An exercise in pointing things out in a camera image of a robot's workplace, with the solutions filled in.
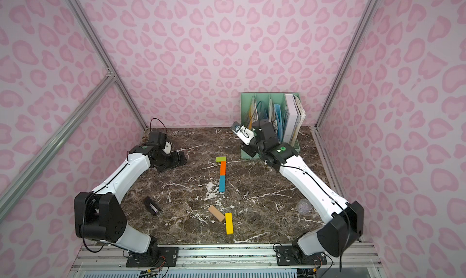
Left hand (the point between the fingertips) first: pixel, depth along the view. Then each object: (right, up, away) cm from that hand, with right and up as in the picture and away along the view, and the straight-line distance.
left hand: (179, 160), depth 88 cm
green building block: (+18, -1, +16) cm, 24 cm away
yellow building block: (+25, -28, -7) cm, 38 cm away
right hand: (+32, +12, -11) cm, 35 cm away
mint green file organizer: (+32, +5, -19) cm, 38 cm away
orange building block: (+20, -5, +12) cm, 24 cm away
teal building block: (+21, -12, +5) cm, 25 cm away
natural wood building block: (+19, -24, -4) cm, 31 cm away
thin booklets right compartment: (+60, +19, +3) cm, 63 cm away
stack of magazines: (+46, +23, +8) cm, 53 cm away
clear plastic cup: (+60, -22, 0) cm, 64 cm away
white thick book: (+57, +21, +3) cm, 60 cm away
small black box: (-12, -21, -2) cm, 25 cm away
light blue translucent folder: (+49, +19, +2) cm, 52 cm away
